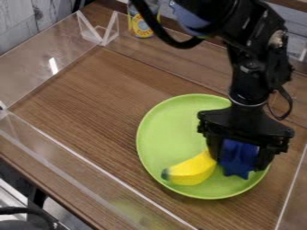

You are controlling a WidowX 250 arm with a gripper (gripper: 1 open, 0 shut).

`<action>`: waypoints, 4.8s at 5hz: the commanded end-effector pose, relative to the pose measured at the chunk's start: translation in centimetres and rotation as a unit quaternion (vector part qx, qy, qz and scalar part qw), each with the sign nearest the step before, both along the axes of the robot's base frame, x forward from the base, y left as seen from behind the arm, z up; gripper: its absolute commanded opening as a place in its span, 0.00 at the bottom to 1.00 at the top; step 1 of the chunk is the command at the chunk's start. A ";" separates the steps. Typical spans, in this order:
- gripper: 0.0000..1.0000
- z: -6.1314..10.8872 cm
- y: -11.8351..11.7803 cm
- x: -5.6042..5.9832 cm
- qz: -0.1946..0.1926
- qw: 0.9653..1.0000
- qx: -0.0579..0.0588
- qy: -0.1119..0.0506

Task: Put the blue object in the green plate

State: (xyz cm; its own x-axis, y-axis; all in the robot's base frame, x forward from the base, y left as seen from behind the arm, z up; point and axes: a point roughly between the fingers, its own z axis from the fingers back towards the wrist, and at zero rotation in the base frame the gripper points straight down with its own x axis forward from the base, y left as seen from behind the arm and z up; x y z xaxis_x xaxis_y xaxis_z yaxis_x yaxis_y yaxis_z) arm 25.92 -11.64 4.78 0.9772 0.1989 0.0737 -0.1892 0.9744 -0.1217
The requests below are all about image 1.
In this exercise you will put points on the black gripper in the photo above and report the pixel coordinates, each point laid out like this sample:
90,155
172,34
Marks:
246,125

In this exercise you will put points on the blue star-shaped block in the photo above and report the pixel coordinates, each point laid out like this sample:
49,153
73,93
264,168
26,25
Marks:
237,158

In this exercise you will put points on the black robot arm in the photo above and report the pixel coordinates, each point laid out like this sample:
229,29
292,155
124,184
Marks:
256,35

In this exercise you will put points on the green plate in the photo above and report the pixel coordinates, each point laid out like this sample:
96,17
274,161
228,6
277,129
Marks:
168,140

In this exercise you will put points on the yellow toy banana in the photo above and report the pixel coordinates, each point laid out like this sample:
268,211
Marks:
192,171

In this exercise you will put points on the yellow labelled tin can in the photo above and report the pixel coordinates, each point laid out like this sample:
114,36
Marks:
137,24

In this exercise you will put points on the clear acrylic enclosure wall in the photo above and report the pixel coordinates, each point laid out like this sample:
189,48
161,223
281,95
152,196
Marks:
78,85

